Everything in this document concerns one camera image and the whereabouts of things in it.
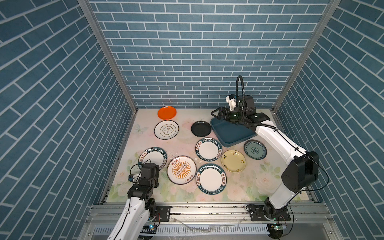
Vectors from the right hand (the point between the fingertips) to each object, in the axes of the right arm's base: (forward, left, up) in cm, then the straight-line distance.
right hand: (215, 113), depth 81 cm
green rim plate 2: (-14, +38, -27) cm, 48 cm away
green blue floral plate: (-4, -29, -29) cm, 41 cm away
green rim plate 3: (-26, 0, -28) cm, 38 cm away
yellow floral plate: (-14, -14, -28) cm, 34 cm away
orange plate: (+23, +37, -26) cm, 51 cm away
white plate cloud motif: (+7, +34, -27) cm, 44 cm away
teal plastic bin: (+5, -12, -25) cm, 28 cm away
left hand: (-23, +31, -24) cm, 45 cm away
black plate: (+11, +9, -28) cm, 32 cm away
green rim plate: (-7, +2, -27) cm, 28 cm away
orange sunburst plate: (-22, +18, -28) cm, 40 cm away
